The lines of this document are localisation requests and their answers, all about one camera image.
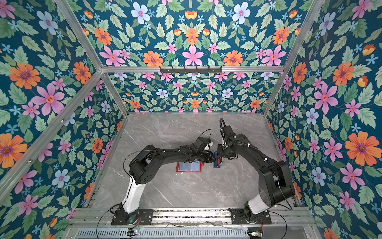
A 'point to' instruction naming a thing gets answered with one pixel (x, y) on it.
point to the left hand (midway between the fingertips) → (217, 158)
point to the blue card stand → (217, 163)
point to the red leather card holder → (188, 167)
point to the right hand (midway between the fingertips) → (224, 151)
